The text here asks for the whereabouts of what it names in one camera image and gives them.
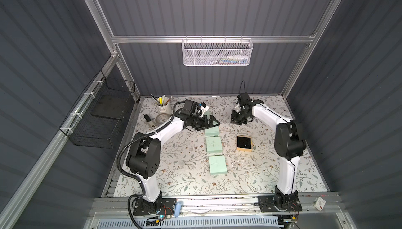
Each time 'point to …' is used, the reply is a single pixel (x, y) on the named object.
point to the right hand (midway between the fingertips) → (233, 120)
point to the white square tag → (320, 203)
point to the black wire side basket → (96, 119)
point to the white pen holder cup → (164, 105)
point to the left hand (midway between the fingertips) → (217, 127)
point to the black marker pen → (149, 121)
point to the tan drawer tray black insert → (244, 143)
